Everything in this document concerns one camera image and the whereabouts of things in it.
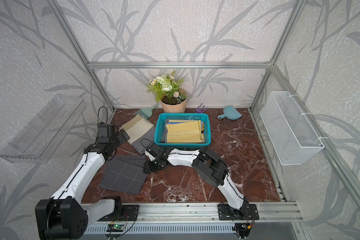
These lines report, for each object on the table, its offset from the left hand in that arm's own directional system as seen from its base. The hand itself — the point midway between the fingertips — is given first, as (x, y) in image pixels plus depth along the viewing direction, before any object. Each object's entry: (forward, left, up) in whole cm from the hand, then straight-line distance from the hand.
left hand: (120, 136), depth 83 cm
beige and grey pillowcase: (+13, -6, -15) cm, 20 cm away
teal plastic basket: (+15, -19, -7) cm, 25 cm away
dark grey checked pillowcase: (-15, -2, -17) cm, 22 cm away
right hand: (-14, -14, -14) cm, 25 cm away
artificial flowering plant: (+26, -25, +13) cm, 38 cm away
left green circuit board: (-41, -4, -17) cm, 45 cm away
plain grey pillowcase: (+6, -23, -11) cm, 26 cm away
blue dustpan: (+35, -73, -17) cm, 82 cm away
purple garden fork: (+36, -47, -16) cm, 61 cm away
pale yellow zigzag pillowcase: (+12, -40, -13) cm, 43 cm away
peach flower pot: (+26, -27, 0) cm, 38 cm away
